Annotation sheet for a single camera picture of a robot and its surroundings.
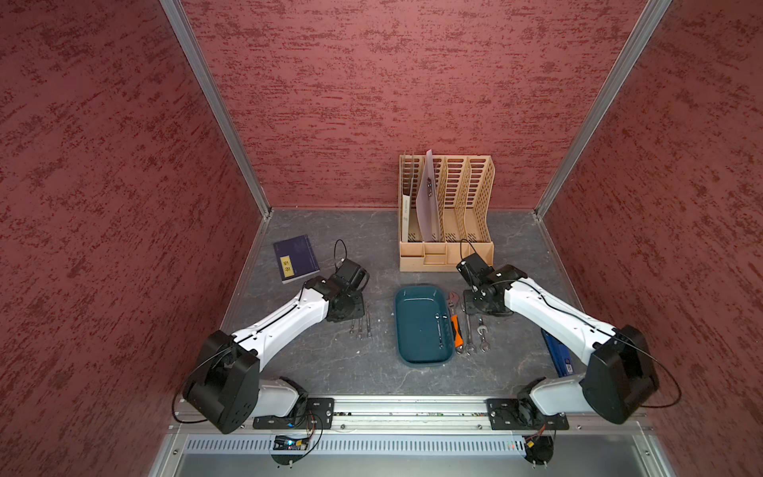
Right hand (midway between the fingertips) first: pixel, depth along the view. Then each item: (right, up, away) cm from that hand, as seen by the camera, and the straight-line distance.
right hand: (477, 311), depth 84 cm
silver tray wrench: (-10, -4, +8) cm, 14 cm away
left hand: (-36, -2, +1) cm, 36 cm away
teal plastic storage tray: (-15, -5, +4) cm, 17 cm away
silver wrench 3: (-35, -8, +4) cm, 36 cm away
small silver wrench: (-37, -7, +6) cm, 38 cm away
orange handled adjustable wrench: (-5, +2, +10) cm, 12 cm away
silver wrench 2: (+3, -11, +3) cm, 12 cm away
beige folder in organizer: (-21, +28, +6) cm, 35 cm away
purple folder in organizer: (-13, +34, +15) cm, 39 cm away
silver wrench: (-2, -11, +2) cm, 11 cm away
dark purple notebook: (-60, +14, +22) cm, 66 cm away
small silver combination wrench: (-32, -5, +6) cm, 33 cm away
